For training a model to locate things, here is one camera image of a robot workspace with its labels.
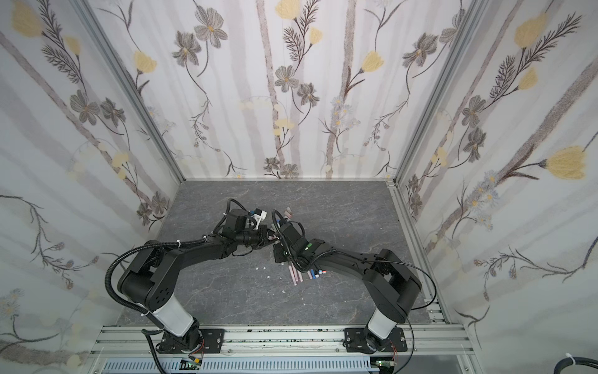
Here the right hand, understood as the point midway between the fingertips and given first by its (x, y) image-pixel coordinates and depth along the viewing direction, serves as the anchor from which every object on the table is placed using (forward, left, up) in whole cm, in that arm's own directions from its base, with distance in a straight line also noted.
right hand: (276, 247), depth 84 cm
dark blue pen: (-6, -14, -9) cm, 18 cm away
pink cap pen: (-7, -6, -10) cm, 13 cm away
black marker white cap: (-7, -16, -9) cm, 19 cm away
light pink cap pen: (-7, -13, -10) cm, 17 cm away
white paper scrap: (-4, +8, -11) cm, 14 cm away
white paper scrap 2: (-8, +3, -11) cm, 13 cm away
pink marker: (-6, -18, -9) cm, 21 cm away
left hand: (+5, -2, +1) cm, 5 cm away
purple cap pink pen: (-7, -9, -10) cm, 15 cm away
